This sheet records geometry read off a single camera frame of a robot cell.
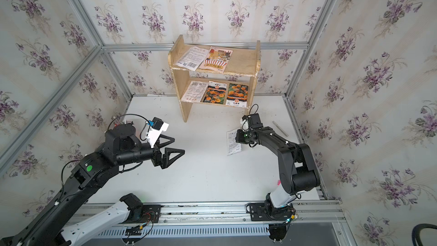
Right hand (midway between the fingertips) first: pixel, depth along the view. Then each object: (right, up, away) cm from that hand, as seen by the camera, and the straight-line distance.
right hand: (238, 137), depth 93 cm
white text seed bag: (-3, -5, -1) cm, 6 cm away
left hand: (-24, +2, -33) cm, 41 cm away
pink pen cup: (-61, +9, 0) cm, 62 cm away
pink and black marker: (+20, -21, -9) cm, 30 cm away
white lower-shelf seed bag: (-24, +26, 0) cm, 35 cm away
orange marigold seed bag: (-1, +23, -2) cm, 23 cm away
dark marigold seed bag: (-12, +25, 0) cm, 28 cm away
